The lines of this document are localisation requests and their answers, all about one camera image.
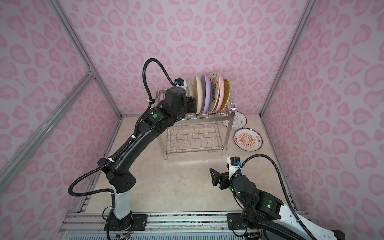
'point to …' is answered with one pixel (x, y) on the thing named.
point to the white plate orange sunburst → (248, 139)
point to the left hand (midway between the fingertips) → (195, 95)
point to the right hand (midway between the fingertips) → (217, 168)
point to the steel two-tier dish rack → (198, 133)
